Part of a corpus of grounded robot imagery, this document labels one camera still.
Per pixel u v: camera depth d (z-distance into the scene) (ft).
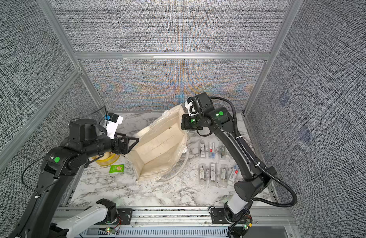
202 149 3.19
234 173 2.82
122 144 1.75
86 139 1.45
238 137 1.44
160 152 3.03
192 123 1.97
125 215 2.42
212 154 3.11
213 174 2.81
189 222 2.36
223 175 2.81
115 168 2.88
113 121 1.70
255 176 1.34
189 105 2.11
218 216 2.40
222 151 3.18
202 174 2.81
